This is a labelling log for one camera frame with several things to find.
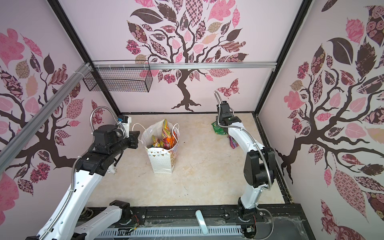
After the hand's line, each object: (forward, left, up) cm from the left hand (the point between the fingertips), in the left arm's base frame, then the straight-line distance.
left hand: (138, 135), depth 71 cm
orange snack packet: (+1, -16, -7) cm, 17 cm away
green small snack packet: (+24, -45, -26) cm, 57 cm away
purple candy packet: (+12, -54, -26) cm, 61 cm away
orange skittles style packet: (+4, -13, -2) cm, 14 cm away
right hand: (+20, -47, -9) cm, 52 cm away
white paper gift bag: (+4, -9, -11) cm, 15 cm away
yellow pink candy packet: (0, -7, -7) cm, 10 cm away
